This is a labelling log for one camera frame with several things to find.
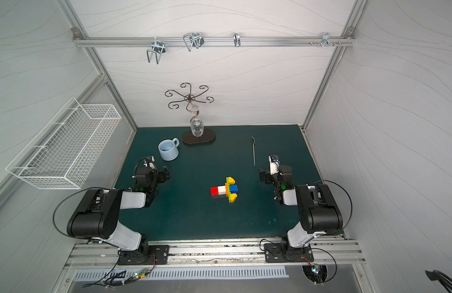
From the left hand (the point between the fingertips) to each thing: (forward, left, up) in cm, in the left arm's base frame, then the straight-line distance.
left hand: (158, 168), depth 94 cm
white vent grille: (-44, -29, -6) cm, 53 cm away
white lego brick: (-10, -34, -4) cm, 36 cm away
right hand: (+3, -60, 0) cm, 60 cm away
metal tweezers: (+19, -52, -5) cm, 56 cm away
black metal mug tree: (+26, -23, -3) cm, 35 cm away
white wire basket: (-11, +25, +26) cm, 38 cm away
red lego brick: (-11, -30, -4) cm, 32 cm away
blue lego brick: (-9, -40, -4) cm, 41 cm away
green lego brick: (-12, -38, -3) cm, 40 cm away
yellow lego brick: (-5, -39, -4) cm, 39 cm away
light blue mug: (+13, -2, -1) cm, 14 cm away
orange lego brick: (-10, -36, -4) cm, 38 cm away
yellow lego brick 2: (-14, -40, -4) cm, 42 cm away
